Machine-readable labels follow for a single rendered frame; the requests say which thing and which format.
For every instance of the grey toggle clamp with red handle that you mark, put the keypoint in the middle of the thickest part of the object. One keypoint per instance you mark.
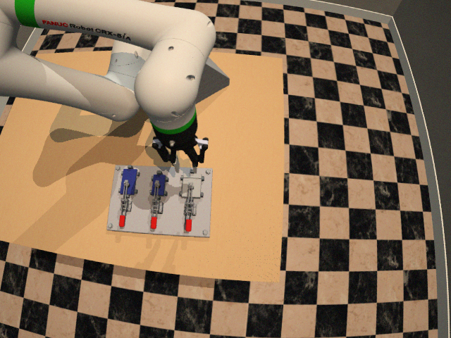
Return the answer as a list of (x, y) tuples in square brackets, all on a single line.
[(126, 205)]

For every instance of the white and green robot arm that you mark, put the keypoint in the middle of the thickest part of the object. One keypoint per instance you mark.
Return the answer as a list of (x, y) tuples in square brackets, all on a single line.
[(169, 44)]

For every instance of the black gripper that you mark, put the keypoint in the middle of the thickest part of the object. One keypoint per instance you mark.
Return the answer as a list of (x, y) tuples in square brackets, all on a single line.
[(188, 148)]

